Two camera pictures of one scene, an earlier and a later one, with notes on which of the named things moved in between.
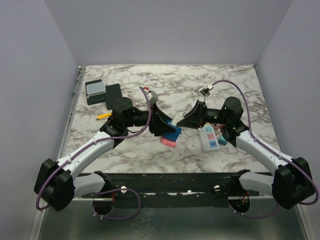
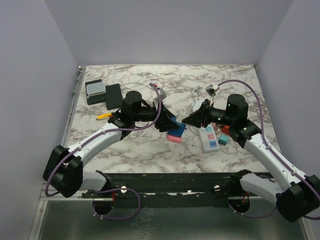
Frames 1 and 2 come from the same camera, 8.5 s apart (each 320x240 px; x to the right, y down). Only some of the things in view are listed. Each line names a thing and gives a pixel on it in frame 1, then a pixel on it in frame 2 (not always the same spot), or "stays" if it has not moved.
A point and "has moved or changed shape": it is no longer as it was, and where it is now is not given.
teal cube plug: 222,140 stays
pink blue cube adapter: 170,139 has moved or changed shape
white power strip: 208,138 stays
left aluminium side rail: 62,151 stays
